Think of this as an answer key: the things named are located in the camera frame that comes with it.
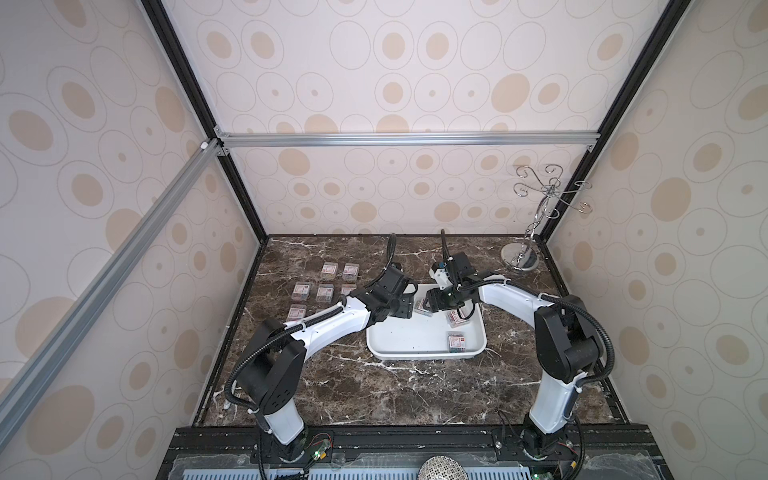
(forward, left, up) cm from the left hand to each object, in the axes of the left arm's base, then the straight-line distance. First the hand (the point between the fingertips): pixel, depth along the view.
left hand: (410, 300), depth 87 cm
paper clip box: (+2, -4, -8) cm, 9 cm away
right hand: (+4, -11, -7) cm, 13 cm away
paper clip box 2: (-9, -14, -9) cm, 19 cm away
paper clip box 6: (+8, +28, -9) cm, 30 cm away
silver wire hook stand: (+25, -43, -8) cm, 51 cm away
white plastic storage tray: (-6, -6, -11) cm, 14 cm away
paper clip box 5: (+9, +36, -10) cm, 38 cm away
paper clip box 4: (+18, +20, -10) cm, 29 cm away
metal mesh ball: (-40, -7, -8) cm, 41 cm away
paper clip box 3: (+18, +28, -10) cm, 34 cm away
